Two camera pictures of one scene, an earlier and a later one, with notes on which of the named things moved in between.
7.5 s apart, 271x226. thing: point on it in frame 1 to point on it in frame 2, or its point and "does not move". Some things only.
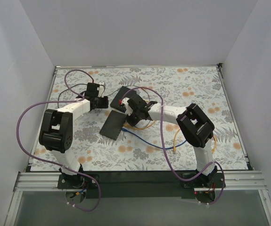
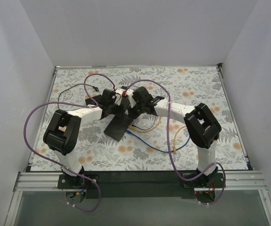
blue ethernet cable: (128, 131) to (129, 132)
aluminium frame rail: (48, 181) does not move
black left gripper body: (103, 101) to (113, 109)
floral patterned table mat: (139, 118) does not move
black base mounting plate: (140, 184) does not move
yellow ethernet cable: (141, 128) to (154, 126)
